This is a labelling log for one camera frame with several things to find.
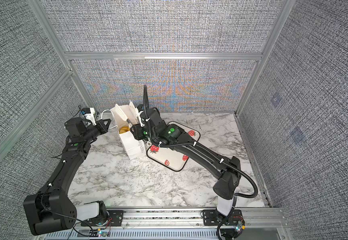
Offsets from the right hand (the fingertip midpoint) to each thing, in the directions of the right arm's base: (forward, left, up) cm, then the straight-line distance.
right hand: (134, 127), depth 71 cm
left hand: (+9, +15, -4) cm, 18 cm away
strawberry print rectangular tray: (+1, -15, -31) cm, 35 cm away
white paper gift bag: (+12, +7, 0) cm, 13 cm away
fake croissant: (+11, +12, -15) cm, 23 cm away
